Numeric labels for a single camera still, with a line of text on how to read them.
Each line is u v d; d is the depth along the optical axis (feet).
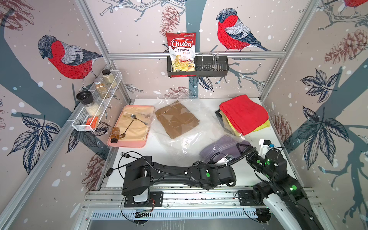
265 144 2.15
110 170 2.74
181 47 2.71
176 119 3.21
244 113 3.13
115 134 3.11
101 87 2.44
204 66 3.51
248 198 2.40
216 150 2.45
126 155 2.96
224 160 2.10
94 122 2.18
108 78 2.65
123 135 3.21
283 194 1.62
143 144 3.10
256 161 2.03
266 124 3.10
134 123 3.51
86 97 2.11
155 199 2.39
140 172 1.54
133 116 3.56
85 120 2.28
